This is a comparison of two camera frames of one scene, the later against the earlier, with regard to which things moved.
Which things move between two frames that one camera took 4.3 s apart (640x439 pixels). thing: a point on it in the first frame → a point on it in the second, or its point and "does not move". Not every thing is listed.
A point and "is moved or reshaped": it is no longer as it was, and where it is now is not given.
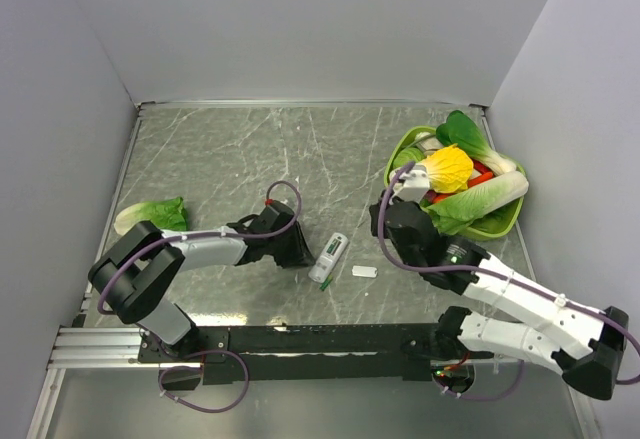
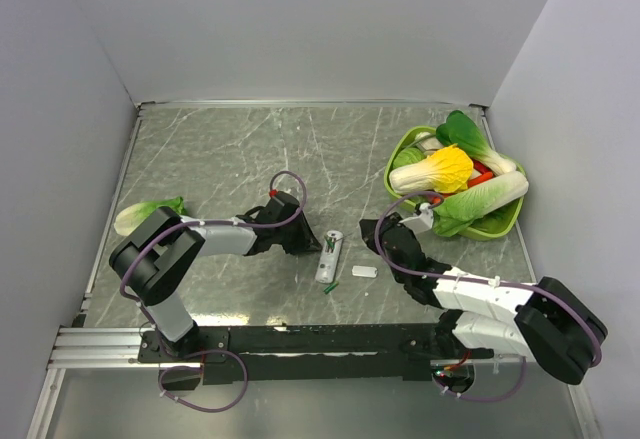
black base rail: x=304 y=352 does not move
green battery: x=326 y=282 is moved or reshaped
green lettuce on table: x=168 y=214 does not move
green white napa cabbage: x=454 y=213 does not move
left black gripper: x=300 y=254 → x=307 y=241
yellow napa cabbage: x=449 y=169 does not move
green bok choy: x=458 y=131 does not move
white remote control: x=325 y=263 is moved or reshaped
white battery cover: x=365 y=271 does not move
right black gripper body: x=409 y=258 → x=393 y=220
